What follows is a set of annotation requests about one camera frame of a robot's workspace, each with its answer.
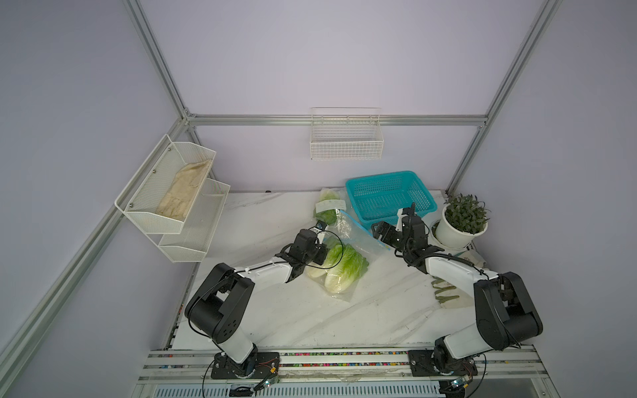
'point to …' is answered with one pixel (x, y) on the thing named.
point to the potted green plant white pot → (464, 216)
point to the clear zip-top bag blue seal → (352, 248)
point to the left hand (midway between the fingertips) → (321, 247)
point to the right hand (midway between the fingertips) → (381, 232)
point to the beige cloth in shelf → (186, 186)
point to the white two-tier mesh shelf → (186, 240)
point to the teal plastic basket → (378, 198)
